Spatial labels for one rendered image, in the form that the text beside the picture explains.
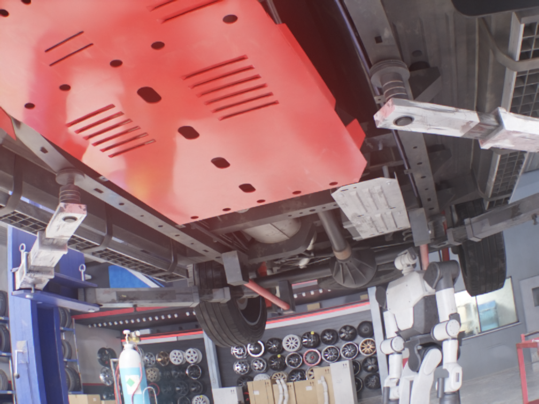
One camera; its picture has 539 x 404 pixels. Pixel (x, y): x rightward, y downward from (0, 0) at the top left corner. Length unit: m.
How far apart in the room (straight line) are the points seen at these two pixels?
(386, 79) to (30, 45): 0.80
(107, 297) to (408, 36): 2.04
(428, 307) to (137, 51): 1.80
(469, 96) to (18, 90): 1.50
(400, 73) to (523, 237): 11.28
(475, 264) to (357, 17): 2.05
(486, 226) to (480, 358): 9.66
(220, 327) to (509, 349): 9.54
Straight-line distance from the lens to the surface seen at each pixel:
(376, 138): 1.77
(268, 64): 1.16
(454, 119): 1.26
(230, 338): 3.30
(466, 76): 1.79
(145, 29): 1.02
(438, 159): 2.21
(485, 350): 12.03
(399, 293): 2.47
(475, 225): 2.48
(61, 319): 12.80
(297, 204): 2.36
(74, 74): 1.14
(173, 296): 2.86
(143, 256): 2.59
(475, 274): 2.99
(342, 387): 12.83
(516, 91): 1.57
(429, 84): 1.57
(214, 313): 3.18
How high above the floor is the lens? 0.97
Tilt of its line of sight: 18 degrees up
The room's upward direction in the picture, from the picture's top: 8 degrees counter-clockwise
